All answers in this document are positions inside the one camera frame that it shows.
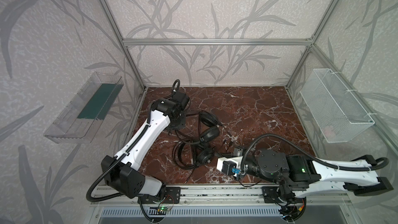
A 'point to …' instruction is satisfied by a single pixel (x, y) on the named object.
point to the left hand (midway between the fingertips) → (180, 121)
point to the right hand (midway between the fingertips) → (218, 144)
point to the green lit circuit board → (163, 208)
